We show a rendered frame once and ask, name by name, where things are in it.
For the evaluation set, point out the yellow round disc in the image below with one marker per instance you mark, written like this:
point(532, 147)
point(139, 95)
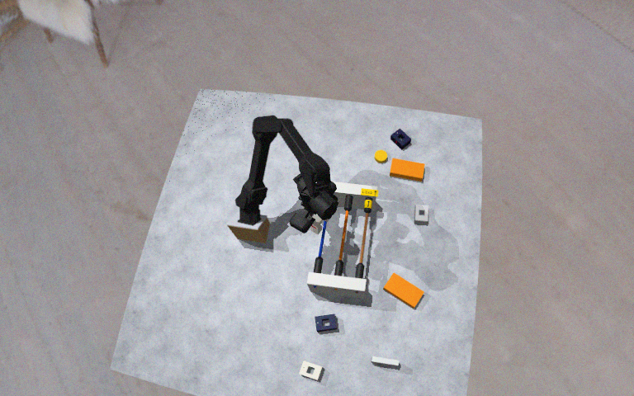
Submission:
point(380, 156)

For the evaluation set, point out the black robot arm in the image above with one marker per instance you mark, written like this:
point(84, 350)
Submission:
point(312, 169)

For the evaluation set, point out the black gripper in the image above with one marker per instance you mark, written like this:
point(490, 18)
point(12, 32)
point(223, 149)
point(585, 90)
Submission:
point(303, 221)

